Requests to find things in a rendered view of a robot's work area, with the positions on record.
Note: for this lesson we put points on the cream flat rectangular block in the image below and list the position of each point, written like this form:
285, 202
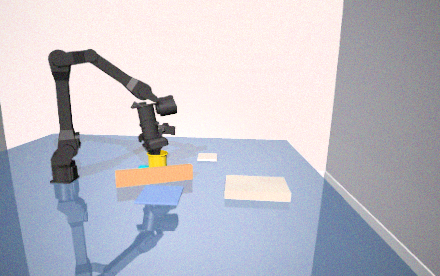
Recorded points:
257, 188

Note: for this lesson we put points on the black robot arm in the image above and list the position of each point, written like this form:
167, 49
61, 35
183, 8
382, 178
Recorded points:
64, 169

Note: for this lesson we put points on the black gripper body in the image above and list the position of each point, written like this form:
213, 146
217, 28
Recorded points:
149, 134

